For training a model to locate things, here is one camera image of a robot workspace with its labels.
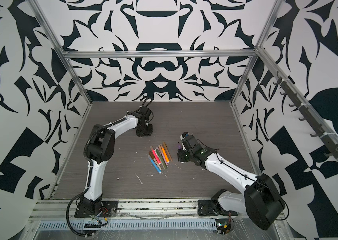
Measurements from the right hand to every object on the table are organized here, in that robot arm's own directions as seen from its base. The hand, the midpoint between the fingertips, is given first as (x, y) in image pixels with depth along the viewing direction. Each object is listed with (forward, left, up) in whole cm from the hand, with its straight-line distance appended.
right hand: (179, 153), depth 84 cm
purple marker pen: (+4, 0, +1) cm, 4 cm away
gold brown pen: (+5, +7, -8) cm, 12 cm away
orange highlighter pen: (+2, +8, -8) cm, 11 cm away
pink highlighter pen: (+1, +13, -8) cm, 16 cm away
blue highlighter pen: (-3, +14, -8) cm, 17 cm away
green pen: (+1, +11, -8) cm, 13 cm away
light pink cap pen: (0, +9, -8) cm, 12 cm away
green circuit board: (-32, -19, -10) cm, 39 cm away
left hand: (+19, +18, -6) cm, 26 cm away
